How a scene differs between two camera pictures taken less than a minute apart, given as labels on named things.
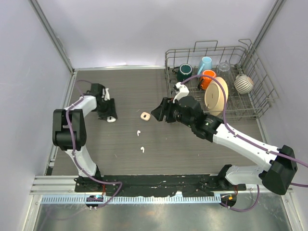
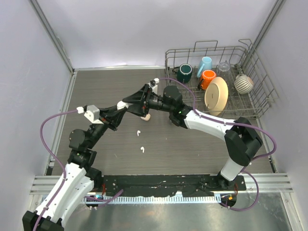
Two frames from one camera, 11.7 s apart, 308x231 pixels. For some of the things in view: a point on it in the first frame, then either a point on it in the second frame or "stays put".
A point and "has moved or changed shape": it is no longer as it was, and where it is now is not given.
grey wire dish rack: (230, 81) stays put
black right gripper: (165, 109) → (139, 108)
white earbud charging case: (110, 119) has moved or changed shape
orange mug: (205, 81) stays put
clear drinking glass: (224, 67) stays put
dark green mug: (184, 71) stays put
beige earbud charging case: (145, 116) stays put
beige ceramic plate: (214, 96) stays put
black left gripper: (110, 112) → (108, 115)
